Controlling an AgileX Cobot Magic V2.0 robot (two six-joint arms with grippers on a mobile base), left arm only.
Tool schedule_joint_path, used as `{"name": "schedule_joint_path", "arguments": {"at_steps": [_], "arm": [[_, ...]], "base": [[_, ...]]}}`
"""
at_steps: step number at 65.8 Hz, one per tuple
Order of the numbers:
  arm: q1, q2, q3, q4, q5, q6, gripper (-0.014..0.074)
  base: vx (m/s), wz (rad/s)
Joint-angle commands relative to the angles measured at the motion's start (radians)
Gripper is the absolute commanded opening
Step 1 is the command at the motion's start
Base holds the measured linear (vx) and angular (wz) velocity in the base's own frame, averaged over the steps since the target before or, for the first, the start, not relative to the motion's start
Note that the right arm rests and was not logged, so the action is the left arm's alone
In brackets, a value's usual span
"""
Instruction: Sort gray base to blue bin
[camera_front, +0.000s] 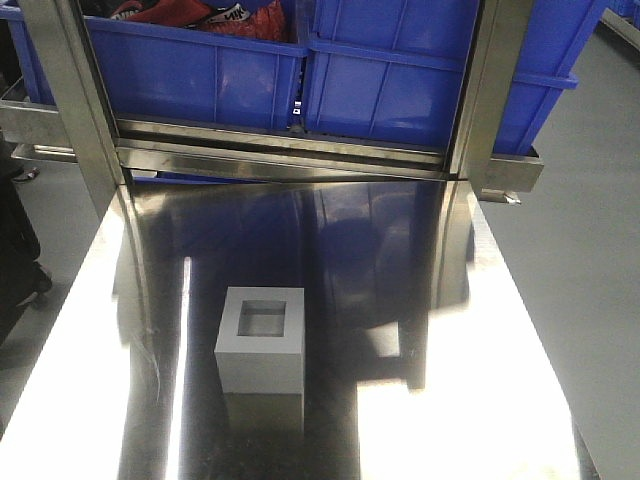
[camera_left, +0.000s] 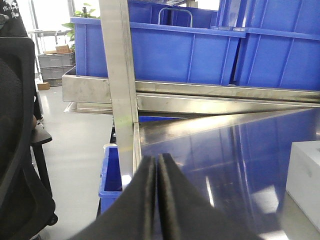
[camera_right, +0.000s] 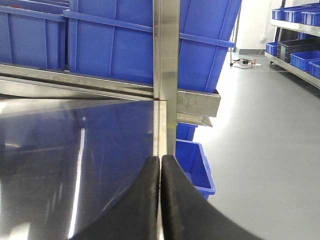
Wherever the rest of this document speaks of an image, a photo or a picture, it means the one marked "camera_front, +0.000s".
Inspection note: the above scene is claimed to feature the red mesh bag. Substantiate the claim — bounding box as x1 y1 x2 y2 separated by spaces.
199 0 291 44

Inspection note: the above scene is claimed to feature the blue plastic bin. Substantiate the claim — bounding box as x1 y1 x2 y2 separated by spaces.
308 0 609 84
299 39 579 156
82 14 309 129
0 4 56 106

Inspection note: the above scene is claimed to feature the black wheeled stand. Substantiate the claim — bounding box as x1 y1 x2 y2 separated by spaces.
0 144 54 346

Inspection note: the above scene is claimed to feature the red and black sports shoe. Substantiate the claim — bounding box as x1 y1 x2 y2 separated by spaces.
79 0 251 27

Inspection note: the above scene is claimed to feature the steel rack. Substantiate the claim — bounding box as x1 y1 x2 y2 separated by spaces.
597 0 640 51
0 0 546 206

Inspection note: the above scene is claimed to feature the grey block with square hole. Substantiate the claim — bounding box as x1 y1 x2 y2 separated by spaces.
214 286 306 396

